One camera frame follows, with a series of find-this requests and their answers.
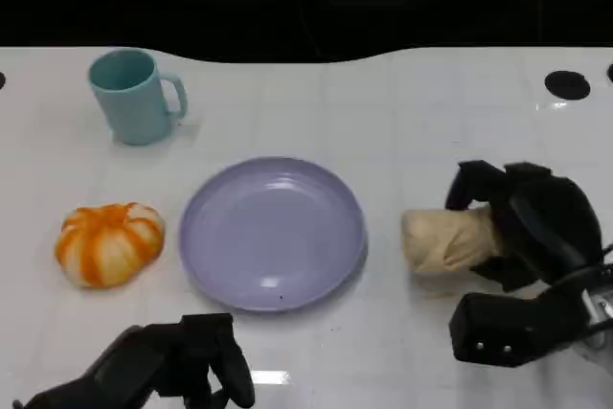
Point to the beige towel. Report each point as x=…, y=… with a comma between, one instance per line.
x=450, y=241

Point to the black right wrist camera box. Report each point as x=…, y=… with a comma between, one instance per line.
x=507, y=327

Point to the lilac plate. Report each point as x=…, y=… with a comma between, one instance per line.
x=273, y=236

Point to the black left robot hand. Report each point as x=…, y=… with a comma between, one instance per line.
x=158, y=358

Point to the orange and white bread roll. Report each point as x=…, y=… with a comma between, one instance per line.
x=110, y=246

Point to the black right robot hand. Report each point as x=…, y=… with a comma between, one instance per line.
x=546, y=217

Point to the pale green mug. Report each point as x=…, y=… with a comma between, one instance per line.
x=134, y=105

